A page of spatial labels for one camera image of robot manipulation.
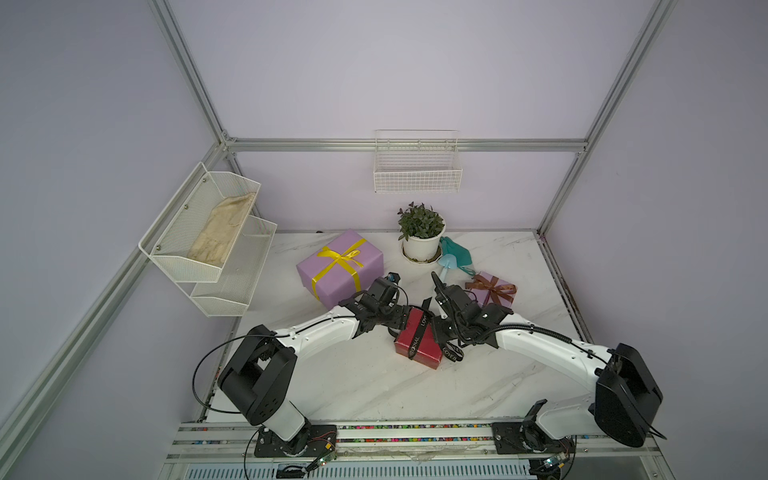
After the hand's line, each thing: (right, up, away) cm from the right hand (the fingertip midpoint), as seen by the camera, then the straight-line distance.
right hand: (438, 330), depth 85 cm
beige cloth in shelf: (-61, +27, -6) cm, 67 cm away
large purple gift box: (-29, +18, +8) cm, 35 cm away
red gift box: (-3, -4, -3) cm, 6 cm away
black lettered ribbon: (+3, -6, -1) cm, 6 cm away
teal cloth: (+13, +22, +29) cm, 39 cm away
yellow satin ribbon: (-29, +21, +10) cm, 37 cm away
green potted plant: (-4, +33, +14) cm, 37 cm away
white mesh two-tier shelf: (-64, +11, +4) cm, 65 cm away
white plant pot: (-2, +24, +23) cm, 33 cm away
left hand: (-12, +4, +4) cm, 13 cm away
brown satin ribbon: (+20, +10, +9) cm, 24 cm away
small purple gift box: (+15, +9, +9) cm, 20 cm away
